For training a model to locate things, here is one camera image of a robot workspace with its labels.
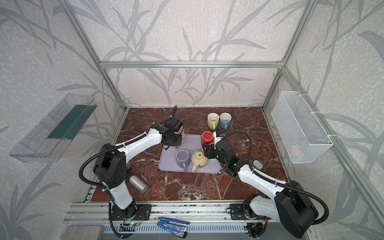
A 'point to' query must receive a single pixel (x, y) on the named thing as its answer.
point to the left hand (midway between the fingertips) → (180, 138)
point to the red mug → (207, 137)
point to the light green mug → (213, 119)
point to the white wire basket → (303, 138)
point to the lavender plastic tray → (192, 143)
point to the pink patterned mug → (181, 131)
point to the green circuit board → (133, 224)
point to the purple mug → (183, 159)
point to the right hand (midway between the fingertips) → (206, 141)
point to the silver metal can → (139, 185)
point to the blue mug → (225, 118)
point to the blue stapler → (177, 227)
